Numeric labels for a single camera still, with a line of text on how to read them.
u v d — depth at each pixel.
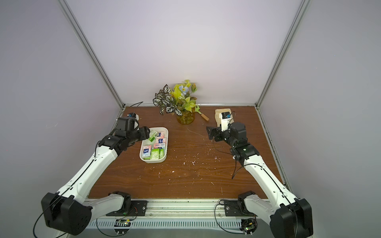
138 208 0.73
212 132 0.69
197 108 1.17
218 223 0.69
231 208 0.73
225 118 0.66
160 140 0.95
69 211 0.38
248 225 0.70
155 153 0.87
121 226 0.72
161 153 0.90
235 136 0.56
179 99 0.94
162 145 0.91
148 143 0.98
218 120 1.10
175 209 0.74
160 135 0.99
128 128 0.61
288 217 0.37
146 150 0.88
